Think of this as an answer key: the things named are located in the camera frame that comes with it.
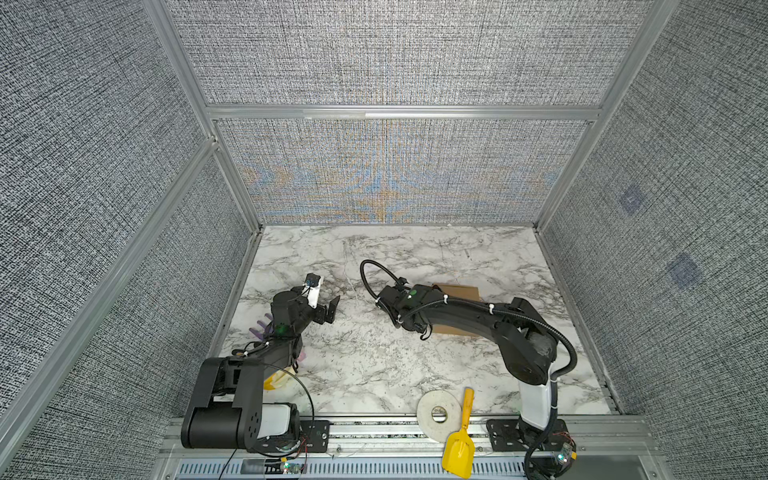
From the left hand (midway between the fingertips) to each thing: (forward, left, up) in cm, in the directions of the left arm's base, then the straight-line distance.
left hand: (323, 292), depth 90 cm
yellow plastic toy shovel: (-41, -34, -7) cm, 54 cm away
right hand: (-5, -33, -1) cm, 33 cm away
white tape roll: (-37, -29, -7) cm, 47 cm away
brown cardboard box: (+5, -47, -12) cm, 49 cm away
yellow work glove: (-23, +11, -6) cm, 26 cm away
